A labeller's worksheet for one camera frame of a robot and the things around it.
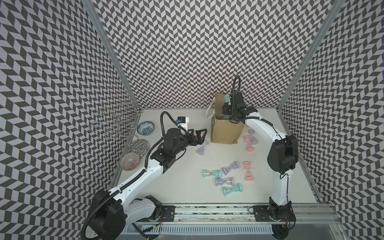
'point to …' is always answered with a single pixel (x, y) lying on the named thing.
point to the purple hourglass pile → (200, 151)
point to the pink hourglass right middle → (249, 147)
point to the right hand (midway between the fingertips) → (225, 108)
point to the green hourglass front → (227, 190)
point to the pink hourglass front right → (247, 165)
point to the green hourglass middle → (216, 173)
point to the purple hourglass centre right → (233, 166)
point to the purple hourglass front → (219, 181)
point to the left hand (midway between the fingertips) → (201, 131)
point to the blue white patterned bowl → (145, 128)
